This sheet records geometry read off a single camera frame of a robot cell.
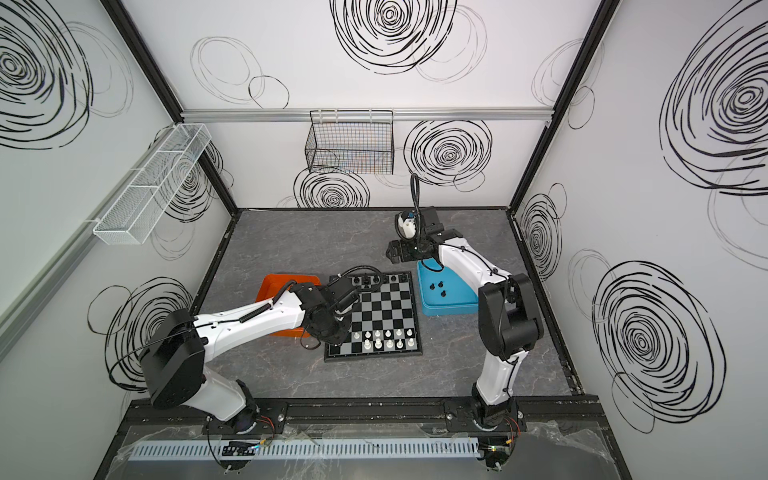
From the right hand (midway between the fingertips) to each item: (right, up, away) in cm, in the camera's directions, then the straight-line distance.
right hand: (398, 249), depth 91 cm
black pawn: (+14, -12, +7) cm, 20 cm away
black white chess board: (-4, -21, -2) cm, 22 cm away
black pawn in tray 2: (+15, -15, +5) cm, 22 cm away
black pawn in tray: (+11, -12, +6) cm, 18 cm away
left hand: (-15, -24, -9) cm, 30 cm away
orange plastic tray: (-42, -12, +8) cm, 44 cm away
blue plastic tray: (+21, -16, +5) cm, 27 cm away
